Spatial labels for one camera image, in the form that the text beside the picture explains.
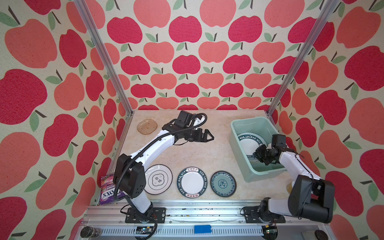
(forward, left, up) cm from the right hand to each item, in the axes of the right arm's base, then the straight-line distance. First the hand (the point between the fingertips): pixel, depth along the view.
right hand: (255, 156), depth 89 cm
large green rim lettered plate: (-18, +37, -5) cm, 41 cm away
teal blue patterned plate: (-16, +19, -6) cm, 26 cm away
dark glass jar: (-46, +78, +6) cm, 91 cm away
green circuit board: (-42, +58, -7) cm, 72 cm away
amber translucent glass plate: (+20, +75, -4) cm, 78 cm away
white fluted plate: (-3, +2, -1) cm, 3 cm away
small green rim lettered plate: (+9, +2, -1) cm, 10 cm away
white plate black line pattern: (-18, +57, -5) cm, 60 cm away
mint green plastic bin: (+16, -6, +10) cm, 19 cm away
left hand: (-2, +29, +16) cm, 33 cm away
